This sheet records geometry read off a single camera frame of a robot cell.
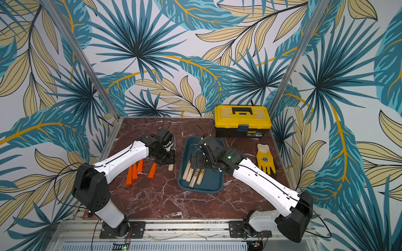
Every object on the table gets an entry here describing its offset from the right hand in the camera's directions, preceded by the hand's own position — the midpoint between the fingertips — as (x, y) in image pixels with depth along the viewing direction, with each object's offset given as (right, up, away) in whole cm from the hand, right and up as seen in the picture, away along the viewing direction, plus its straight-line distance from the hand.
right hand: (198, 160), depth 74 cm
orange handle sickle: (-27, -10, +18) cm, 34 cm away
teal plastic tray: (+8, -15, +16) cm, 23 cm away
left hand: (-14, -4, +9) cm, 17 cm away
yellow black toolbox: (+27, +20, +24) cm, 41 cm away
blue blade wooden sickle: (-5, -11, +15) cm, 19 cm away
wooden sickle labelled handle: (0, -14, +13) cm, 19 cm away
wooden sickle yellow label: (-1, -10, +17) cm, 19 cm away
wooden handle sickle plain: (-15, -5, +8) cm, 17 cm away
